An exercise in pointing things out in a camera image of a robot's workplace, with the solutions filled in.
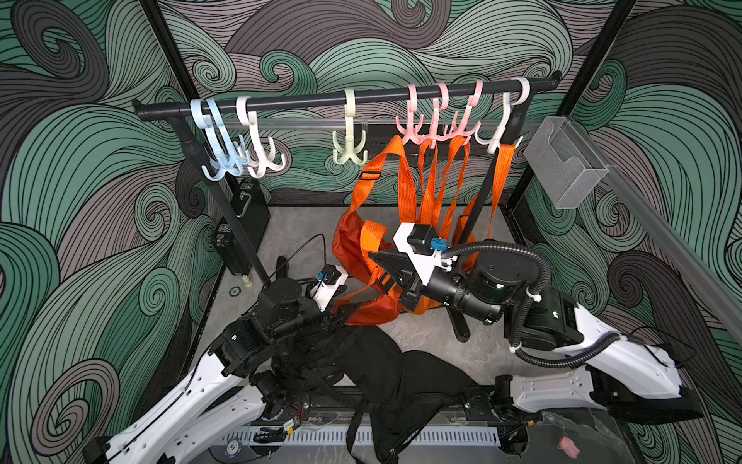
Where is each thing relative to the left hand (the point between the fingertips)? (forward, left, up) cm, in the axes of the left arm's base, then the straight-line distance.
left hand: (352, 293), depth 65 cm
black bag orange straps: (-16, -12, -23) cm, 31 cm away
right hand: (-4, -4, +22) cm, 22 cm away
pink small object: (-26, -51, -24) cm, 62 cm away
